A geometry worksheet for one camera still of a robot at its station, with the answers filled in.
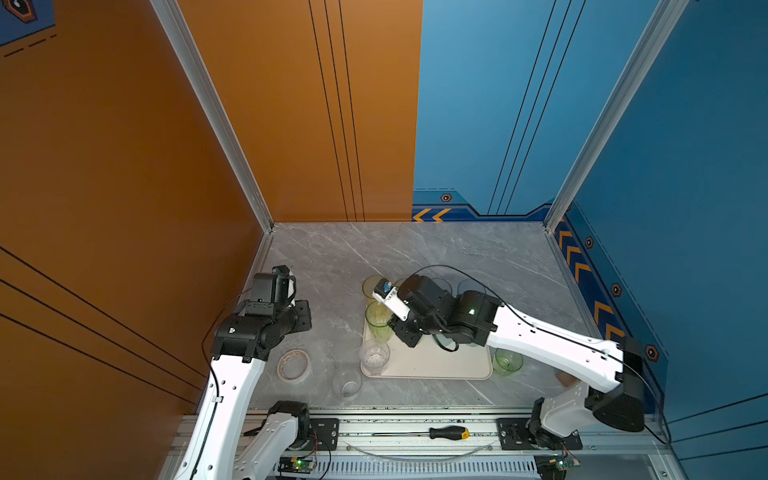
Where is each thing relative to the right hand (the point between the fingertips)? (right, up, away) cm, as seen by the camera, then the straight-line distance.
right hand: (389, 319), depth 70 cm
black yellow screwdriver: (+12, -28, +2) cm, 31 cm away
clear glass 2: (-12, -21, +11) cm, 26 cm away
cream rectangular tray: (+11, -17, +19) cm, 28 cm away
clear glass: (-5, -14, +15) cm, 21 cm away
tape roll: (-28, -17, +15) cm, 35 cm away
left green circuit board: (-22, -35, +1) cm, 41 cm away
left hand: (-21, +2, +2) cm, 22 cm away
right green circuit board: (+39, -35, 0) cm, 52 cm away
